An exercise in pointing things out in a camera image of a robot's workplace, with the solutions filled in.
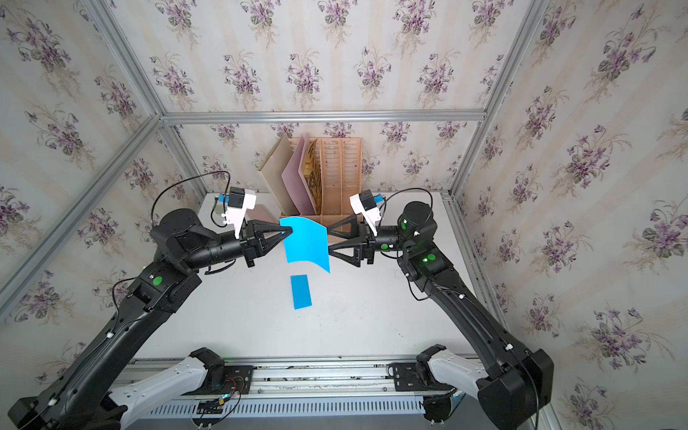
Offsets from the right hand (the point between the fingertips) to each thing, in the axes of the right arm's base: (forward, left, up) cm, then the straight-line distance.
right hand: (333, 243), depth 57 cm
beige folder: (+38, +24, -11) cm, 46 cm away
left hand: (-1, +8, +4) cm, 9 cm away
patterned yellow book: (+45, +11, -20) cm, 50 cm away
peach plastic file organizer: (+63, +1, -37) cm, 73 cm away
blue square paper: (+6, +14, -39) cm, 42 cm away
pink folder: (+36, +17, -16) cm, 43 cm away
